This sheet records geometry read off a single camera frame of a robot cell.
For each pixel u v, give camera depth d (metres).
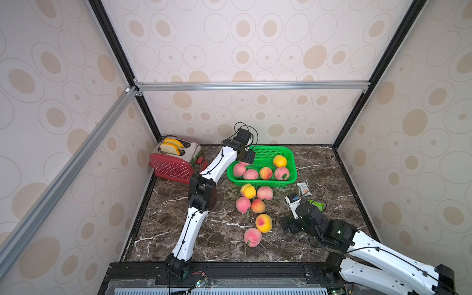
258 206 0.87
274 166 1.01
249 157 0.91
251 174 0.97
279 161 1.05
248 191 0.92
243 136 0.81
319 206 0.92
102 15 0.69
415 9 0.68
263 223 0.81
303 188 0.98
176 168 0.92
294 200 0.66
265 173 1.00
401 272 0.44
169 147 0.92
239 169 1.01
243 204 0.87
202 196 0.62
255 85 0.92
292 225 0.66
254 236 0.78
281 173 0.97
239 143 0.75
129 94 0.85
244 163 0.94
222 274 0.77
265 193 0.91
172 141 0.93
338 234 0.52
